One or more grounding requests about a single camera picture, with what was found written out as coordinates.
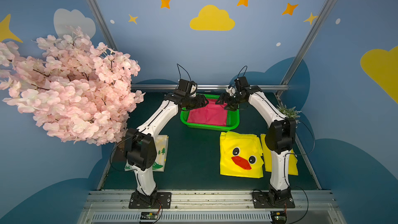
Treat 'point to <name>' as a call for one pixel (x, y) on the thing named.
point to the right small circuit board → (279, 216)
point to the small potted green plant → (288, 112)
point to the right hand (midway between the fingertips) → (221, 103)
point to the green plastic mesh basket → (184, 116)
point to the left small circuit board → (148, 215)
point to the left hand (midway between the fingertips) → (204, 100)
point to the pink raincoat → (213, 113)
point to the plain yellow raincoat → (293, 165)
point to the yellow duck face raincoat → (241, 155)
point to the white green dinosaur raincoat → (161, 142)
